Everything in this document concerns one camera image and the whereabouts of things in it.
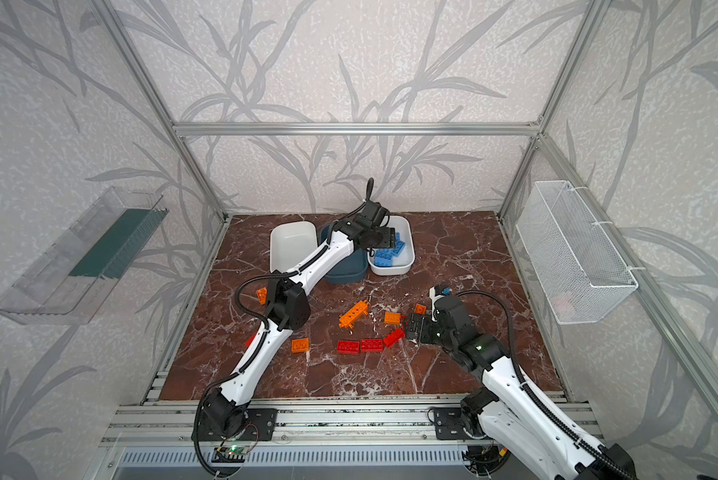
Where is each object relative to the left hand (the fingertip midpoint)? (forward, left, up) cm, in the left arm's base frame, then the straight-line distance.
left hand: (393, 230), depth 100 cm
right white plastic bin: (-7, -3, -10) cm, 13 cm away
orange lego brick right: (-24, -9, -11) cm, 27 cm away
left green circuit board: (-61, +41, -13) cm, 75 cm away
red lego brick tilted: (-33, 0, -9) cm, 34 cm away
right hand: (-30, -6, 0) cm, 30 cm away
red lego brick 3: (-34, +43, -11) cm, 56 cm away
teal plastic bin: (-12, +13, -5) cm, 19 cm away
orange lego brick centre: (-27, 0, -10) cm, 29 cm away
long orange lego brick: (-27, +14, -10) cm, 33 cm away
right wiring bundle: (-62, -22, -15) cm, 67 cm away
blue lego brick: (-4, +3, -10) cm, 11 cm away
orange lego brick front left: (-35, +27, -11) cm, 46 cm away
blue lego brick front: (0, -3, -8) cm, 8 cm away
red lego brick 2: (-35, +7, -11) cm, 37 cm away
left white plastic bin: (+2, +38, -10) cm, 39 cm away
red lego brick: (-36, +13, -11) cm, 40 cm away
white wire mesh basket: (-31, -37, +24) cm, 54 cm away
